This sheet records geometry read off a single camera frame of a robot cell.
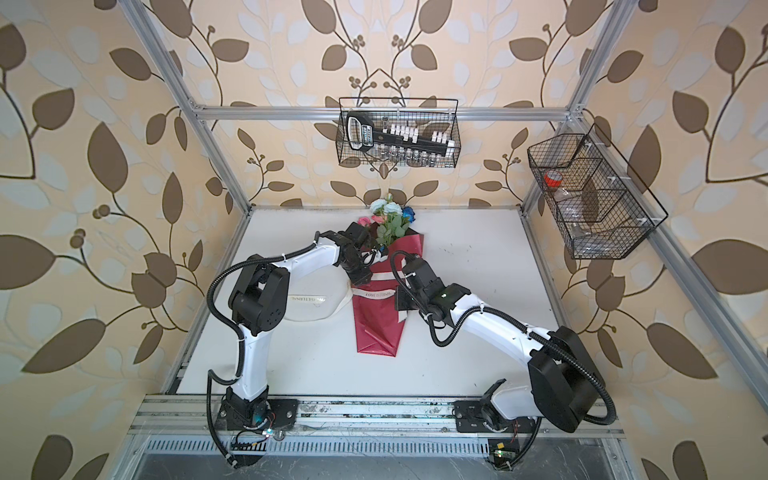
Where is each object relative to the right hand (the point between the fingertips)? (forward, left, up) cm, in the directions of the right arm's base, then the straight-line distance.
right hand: (397, 297), depth 84 cm
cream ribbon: (+7, +24, -9) cm, 27 cm away
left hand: (+14, +10, -7) cm, 18 cm away
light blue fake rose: (+42, +5, -4) cm, 42 cm away
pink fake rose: (+38, +6, -8) cm, 39 cm away
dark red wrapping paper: (-3, +6, -9) cm, 12 cm away
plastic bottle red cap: (+27, -47, +19) cm, 57 cm away
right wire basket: (+10, -52, +23) cm, 57 cm away
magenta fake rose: (+39, +11, -9) cm, 41 cm away
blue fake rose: (+39, -6, -5) cm, 40 cm away
